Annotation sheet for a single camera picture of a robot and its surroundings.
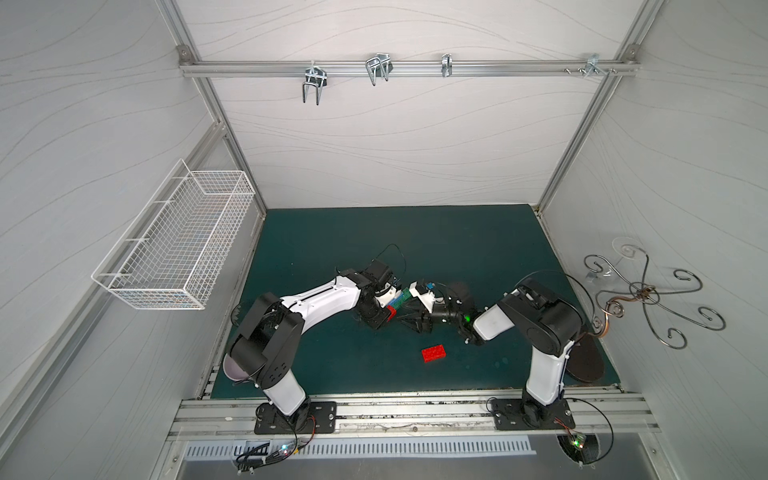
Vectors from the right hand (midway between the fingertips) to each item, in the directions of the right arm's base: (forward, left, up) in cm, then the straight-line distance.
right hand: (400, 310), depth 88 cm
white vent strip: (-34, +9, -5) cm, 35 cm away
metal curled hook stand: (-6, -51, +25) cm, 57 cm away
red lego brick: (0, +3, -2) cm, 3 cm away
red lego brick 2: (-12, -10, -2) cm, 15 cm away
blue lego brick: (0, +1, +8) cm, 8 cm away
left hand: (-3, +6, -1) cm, 7 cm away
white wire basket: (-1, +54, +28) cm, 61 cm away
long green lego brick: (0, -1, +8) cm, 8 cm away
